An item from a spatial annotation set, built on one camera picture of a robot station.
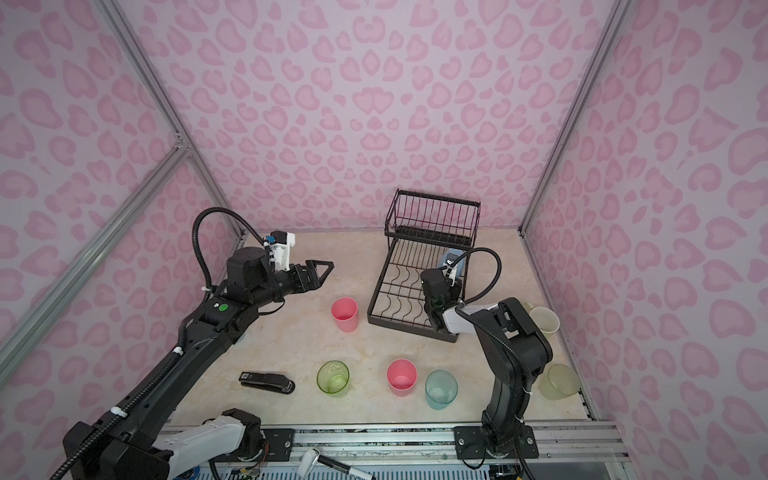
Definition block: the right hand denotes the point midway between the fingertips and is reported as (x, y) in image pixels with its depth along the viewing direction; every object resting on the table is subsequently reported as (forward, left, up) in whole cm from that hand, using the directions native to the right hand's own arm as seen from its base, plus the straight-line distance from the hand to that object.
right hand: (449, 270), depth 97 cm
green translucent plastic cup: (-32, +34, -7) cm, 47 cm away
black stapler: (-35, +49, -4) cm, 60 cm away
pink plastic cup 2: (-31, +15, -7) cm, 36 cm away
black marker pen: (-51, +36, -3) cm, 62 cm away
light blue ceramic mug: (-4, +1, +13) cm, 14 cm away
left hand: (-14, +34, +21) cm, 42 cm away
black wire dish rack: (+20, +4, -4) cm, 21 cm away
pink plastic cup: (-13, +33, -4) cm, 36 cm away
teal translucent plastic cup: (-35, +4, -7) cm, 36 cm away
